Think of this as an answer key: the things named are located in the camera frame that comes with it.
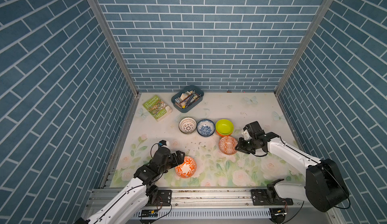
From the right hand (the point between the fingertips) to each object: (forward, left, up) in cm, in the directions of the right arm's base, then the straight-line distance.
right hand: (236, 148), depth 86 cm
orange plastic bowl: (+7, +6, +1) cm, 10 cm away
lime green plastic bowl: (+14, +6, -1) cm, 16 cm away
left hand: (-8, +30, 0) cm, 31 cm away
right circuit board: (-29, -19, -6) cm, 35 cm away
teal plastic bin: (+39, +33, -2) cm, 51 cm away
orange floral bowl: (-12, +27, -3) cm, 30 cm away
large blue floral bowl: (+13, +19, -1) cm, 23 cm away
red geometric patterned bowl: (+3, +5, -4) cm, 7 cm away
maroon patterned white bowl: (+15, +31, -2) cm, 34 cm away
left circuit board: (-34, +43, -8) cm, 55 cm away
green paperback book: (+27, +55, -2) cm, 61 cm away
